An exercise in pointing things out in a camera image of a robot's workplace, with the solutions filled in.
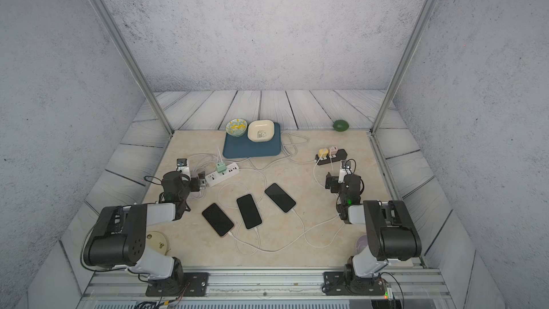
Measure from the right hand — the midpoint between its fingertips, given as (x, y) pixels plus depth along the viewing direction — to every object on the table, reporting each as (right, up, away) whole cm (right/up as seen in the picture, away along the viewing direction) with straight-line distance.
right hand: (342, 171), depth 94 cm
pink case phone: (-53, -19, -5) cm, 56 cm away
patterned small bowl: (-51, +21, +25) cm, 61 cm away
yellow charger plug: (-6, +9, +8) cm, 14 cm away
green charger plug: (-54, +2, +3) cm, 54 cm away
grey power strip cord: (-19, +12, +22) cm, 31 cm away
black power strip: (+3, +7, +13) cm, 16 cm away
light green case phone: (-27, -11, +1) cm, 29 cm away
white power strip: (-56, -3, +5) cm, 57 cm away
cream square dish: (-38, +20, +24) cm, 49 cm away
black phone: (-40, -16, -5) cm, 43 cm away
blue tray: (-47, +11, +21) cm, 53 cm away
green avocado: (+6, +23, +25) cm, 34 cm away
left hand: (-64, 0, +1) cm, 64 cm away
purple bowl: (+2, -24, -16) cm, 29 cm away
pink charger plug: (-1, +9, +10) cm, 14 cm away
